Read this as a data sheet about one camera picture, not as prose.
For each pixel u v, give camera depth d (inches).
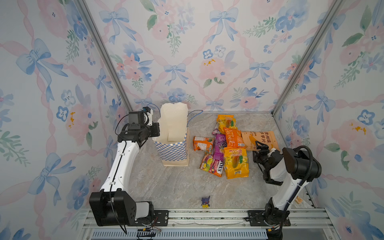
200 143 38.1
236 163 34.1
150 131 26.8
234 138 37.3
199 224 28.8
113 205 15.4
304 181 20.9
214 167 35.2
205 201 29.5
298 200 31.3
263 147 34.4
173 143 27.8
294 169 20.7
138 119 23.3
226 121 41.5
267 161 32.7
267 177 29.8
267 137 40.7
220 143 37.5
